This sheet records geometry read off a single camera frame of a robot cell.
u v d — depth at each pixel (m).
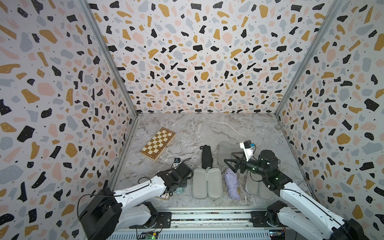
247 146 0.67
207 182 0.85
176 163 0.78
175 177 0.65
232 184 0.82
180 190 0.78
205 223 0.73
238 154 0.78
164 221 0.73
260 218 0.74
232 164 0.67
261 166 0.63
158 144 1.00
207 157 0.95
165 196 0.80
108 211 0.40
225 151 1.01
